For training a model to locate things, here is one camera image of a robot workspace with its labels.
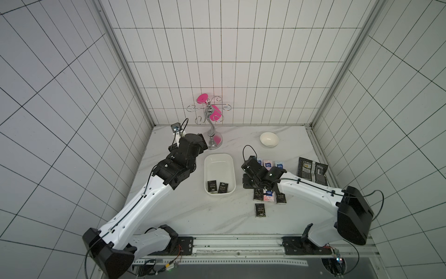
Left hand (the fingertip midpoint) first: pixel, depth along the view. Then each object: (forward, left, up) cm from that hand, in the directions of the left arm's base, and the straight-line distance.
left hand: (189, 142), depth 73 cm
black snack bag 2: (+3, -69, -27) cm, 74 cm away
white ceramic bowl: (+24, -43, -26) cm, 56 cm away
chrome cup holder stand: (+24, -8, -3) cm, 25 cm away
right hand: (-9, -23, -21) cm, 32 cm away
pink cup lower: (+22, -11, -3) cm, 24 cm away
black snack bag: (+4, -62, -29) cm, 68 cm away
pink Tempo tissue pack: (+8, -36, -27) cm, 45 cm away
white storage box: (0, -12, -31) cm, 34 cm away
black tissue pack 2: (-14, -44, -28) cm, 54 cm away
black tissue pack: (-12, -33, -27) cm, 44 cm away
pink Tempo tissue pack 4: (-13, -38, -27) cm, 48 cm away
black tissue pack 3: (-19, -33, -27) cm, 47 cm away
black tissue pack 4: (-9, -15, -27) cm, 32 cm away
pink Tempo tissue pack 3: (+6, -47, -27) cm, 55 cm away
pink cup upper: (+33, -2, -1) cm, 33 cm away
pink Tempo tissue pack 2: (+6, -40, -27) cm, 49 cm away
